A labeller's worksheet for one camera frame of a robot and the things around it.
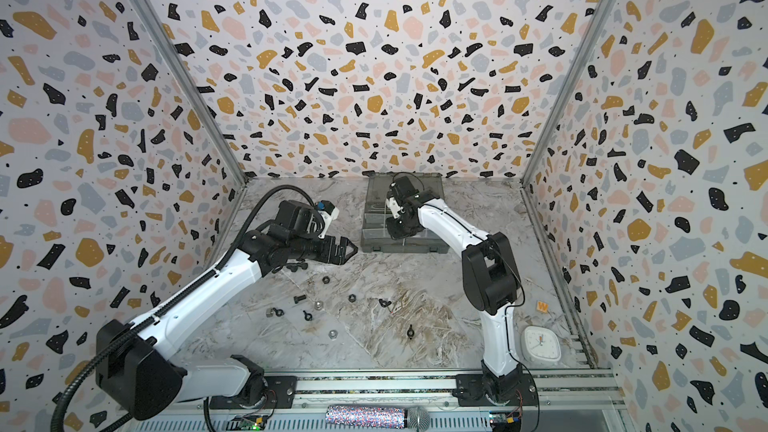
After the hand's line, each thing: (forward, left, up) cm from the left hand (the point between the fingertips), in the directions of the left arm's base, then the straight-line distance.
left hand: (344, 243), depth 78 cm
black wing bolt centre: (-8, -10, -21) cm, 24 cm away
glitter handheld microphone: (-37, -17, -16) cm, 43 cm away
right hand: (+12, -11, -10) cm, 19 cm away
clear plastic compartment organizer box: (+17, -6, -22) cm, 29 cm away
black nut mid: (0, +9, -21) cm, 23 cm away
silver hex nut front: (-16, +4, -21) cm, 27 cm away
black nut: (-6, 0, -21) cm, 22 cm away
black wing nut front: (-16, -17, -21) cm, 32 cm away
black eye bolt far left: (-10, +21, -20) cm, 31 cm away
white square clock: (-21, -51, -18) cm, 59 cm away
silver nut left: (-8, +9, -20) cm, 24 cm away
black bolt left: (-6, +16, -21) cm, 27 cm away
